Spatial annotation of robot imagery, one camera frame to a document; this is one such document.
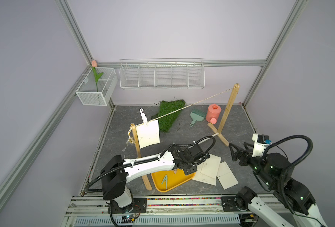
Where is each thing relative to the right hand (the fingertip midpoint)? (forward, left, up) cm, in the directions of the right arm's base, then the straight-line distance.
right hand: (237, 143), depth 63 cm
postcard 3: (-5, -2, -31) cm, 32 cm away
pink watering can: (+36, 0, -21) cm, 42 cm away
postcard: (0, +6, -30) cm, 31 cm away
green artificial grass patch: (+50, +35, -27) cm, 67 cm away
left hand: (-3, +20, -19) cm, 27 cm away
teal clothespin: (-7, +34, -28) cm, 45 cm away
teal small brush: (+43, +8, -31) cm, 54 cm away
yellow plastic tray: (-8, +29, -27) cm, 41 cm away
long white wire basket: (+56, +37, 0) cm, 67 cm away
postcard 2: (-6, +13, -30) cm, 33 cm away
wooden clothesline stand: (+23, -3, -11) cm, 26 cm away
